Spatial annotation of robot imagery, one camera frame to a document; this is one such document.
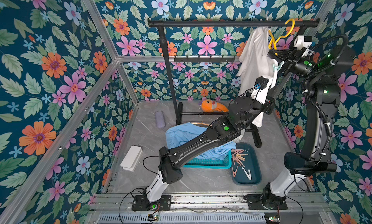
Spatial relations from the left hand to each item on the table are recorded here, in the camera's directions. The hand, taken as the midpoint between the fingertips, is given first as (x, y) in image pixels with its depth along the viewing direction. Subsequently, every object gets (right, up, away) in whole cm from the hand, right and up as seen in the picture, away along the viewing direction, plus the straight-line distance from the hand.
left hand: (275, 83), depth 51 cm
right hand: (0, +12, 0) cm, 12 cm away
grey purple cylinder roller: (-56, -15, +57) cm, 81 cm away
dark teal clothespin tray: (+5, -41, +36) cm, 54 cm away
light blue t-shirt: (-38, -23, +37) cm, 58 cm away
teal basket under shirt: (-11, -39, +33) cm, 52 cm away
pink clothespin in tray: (-6, -44, +31) cm, 55 cm away
